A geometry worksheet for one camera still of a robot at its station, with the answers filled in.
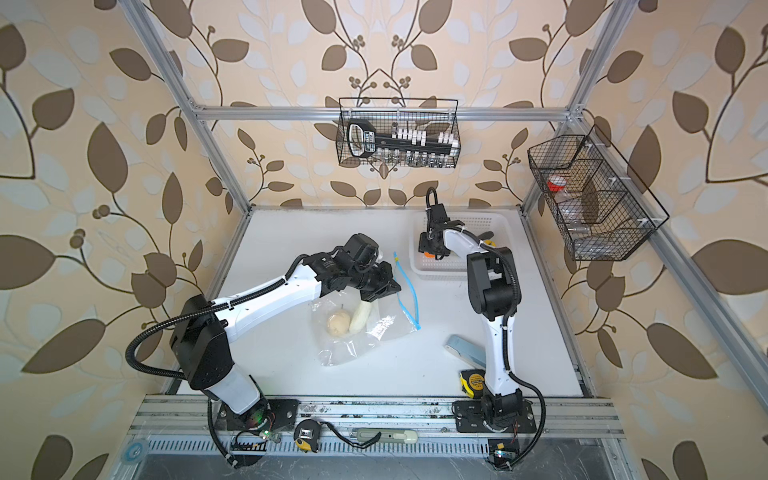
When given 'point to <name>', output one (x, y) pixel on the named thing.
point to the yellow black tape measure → (472, 382)
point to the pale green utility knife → (387, 435)
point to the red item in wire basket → (556, 183)
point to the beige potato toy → (337, 324)
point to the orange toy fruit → (428, 255)
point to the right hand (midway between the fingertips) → (431, 248)
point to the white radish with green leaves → (361, 317)
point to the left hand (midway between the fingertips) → (408, 286)
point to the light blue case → (471, 352)
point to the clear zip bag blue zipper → (393, 316)
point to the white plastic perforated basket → (494, 226)
